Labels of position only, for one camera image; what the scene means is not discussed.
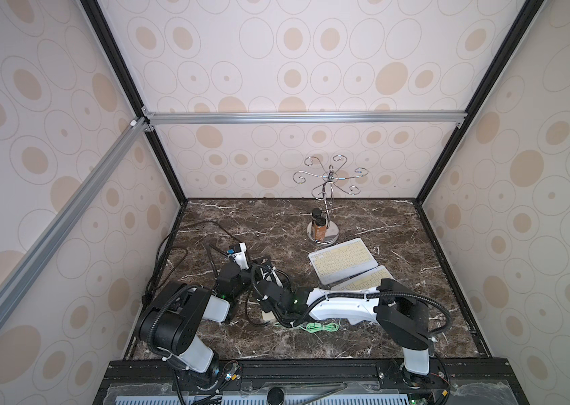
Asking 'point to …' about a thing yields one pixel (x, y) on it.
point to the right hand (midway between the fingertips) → (273, 285)
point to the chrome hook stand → (325, 191)
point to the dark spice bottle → (316, 213)
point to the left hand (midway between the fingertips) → (274, 257)
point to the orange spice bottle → (320, 229)
